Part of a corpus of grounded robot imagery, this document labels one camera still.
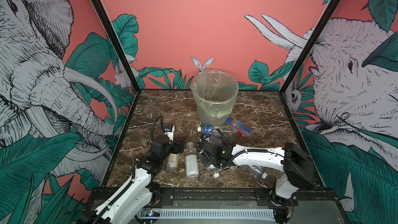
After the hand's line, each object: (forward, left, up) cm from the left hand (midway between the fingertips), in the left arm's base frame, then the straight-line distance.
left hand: (177, 135), depth 83 cm
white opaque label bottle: (-14, -8, -5) cm, 17 cm away
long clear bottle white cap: (-17, -44, -10) cm, 48 cm away
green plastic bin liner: (+32, -24, 0) cm, 40 cm away
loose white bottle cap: (-20, -20, -5) cm, 29 cm away
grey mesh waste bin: (+14, -16, -5) cm, 22 cm away
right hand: (-10, -14, -5) cm, 18 cm away
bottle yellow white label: (-12, +2, -6) cm, 14 cm away
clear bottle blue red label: (+10, -41, -13) cm, 44 cm away
